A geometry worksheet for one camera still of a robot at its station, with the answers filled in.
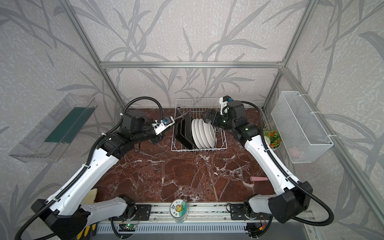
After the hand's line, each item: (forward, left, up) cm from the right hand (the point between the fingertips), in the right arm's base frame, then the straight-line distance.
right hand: (207, 111), depth 73 cm
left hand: (-6, +18, 0) cm, 19 cm away
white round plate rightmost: (+1, -2, -20) cm, 20 cm away
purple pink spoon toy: (-22, -29, -33) cm, 49 cm away
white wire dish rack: (+32, +8, -30) cm, 45 cm away
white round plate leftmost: (-1, +8, -17) cm, 19 cm away
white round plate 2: (-1, +4, -17) cm, 18 cm away
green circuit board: (-45, +38, -34) cm, 68 cm away
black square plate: (-3, +13, -14) cm, 20 cm away
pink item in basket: (-16, -42, -12) cm, 47 cm away
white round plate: (-2, +1, -19) cm, 19 cm away
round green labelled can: (-38, +14, -24) cm, 47 cm away
